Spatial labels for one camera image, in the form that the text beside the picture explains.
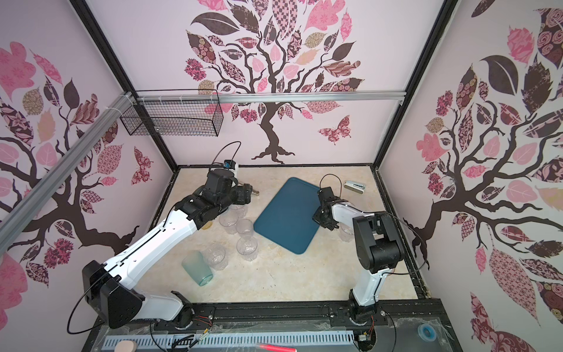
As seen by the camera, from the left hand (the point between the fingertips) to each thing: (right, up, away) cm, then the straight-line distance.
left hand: (243, 191), depth 78 cm
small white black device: (+52, +2, +31) cm, 60 cm away
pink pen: (+13, -50, -10) cm, 53 cm away
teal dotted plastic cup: (-19, -29, +3) cm, 35 cm away
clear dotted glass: (-2, -17, +16) cm, 23 cm away
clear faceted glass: (0, -24, +11) cm, 27 cm away
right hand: (+31, -13, +20) cm, 39 cm away
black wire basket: (-33, +34, +16) cm, 50 cm away
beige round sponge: (-35, -50, -10) cm, 62 cm away
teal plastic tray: (+17, -14, +20) cm, 29 cm away
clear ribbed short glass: (-12, -27, +8) cm, 31 cm away
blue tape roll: (+63, -47, -8) cm, 79 cm away
